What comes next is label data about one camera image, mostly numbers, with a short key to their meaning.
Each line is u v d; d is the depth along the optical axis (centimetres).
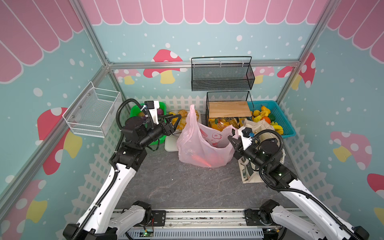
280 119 108
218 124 102
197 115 117
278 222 60
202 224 74
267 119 106
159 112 115
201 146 80
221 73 95
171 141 105
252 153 58
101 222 37
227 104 105
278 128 103
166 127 55
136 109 51
